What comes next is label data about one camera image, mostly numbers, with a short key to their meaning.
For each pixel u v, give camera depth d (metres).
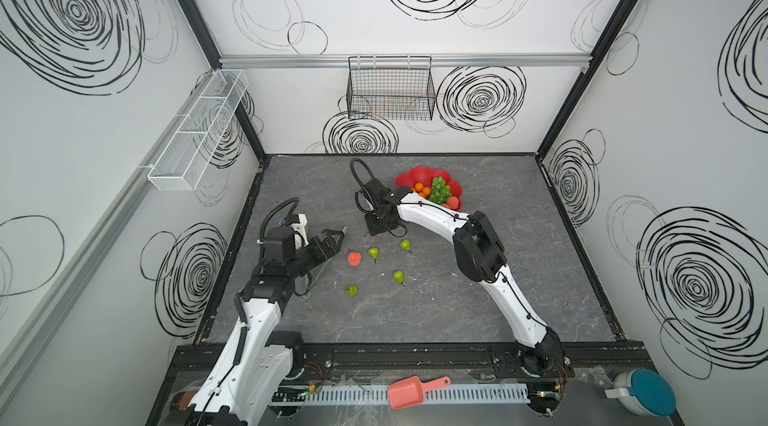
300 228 0.74
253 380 0.49
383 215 0.74
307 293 0.67
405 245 0.93
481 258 0.60
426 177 1.10
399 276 0.87
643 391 0.64
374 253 0.91
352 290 0.84
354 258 0.89
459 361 0.75
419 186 1.08
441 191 1.04
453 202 0.99
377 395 0.70
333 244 0.71
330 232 0.73
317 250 0.70
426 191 1.06
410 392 0.69
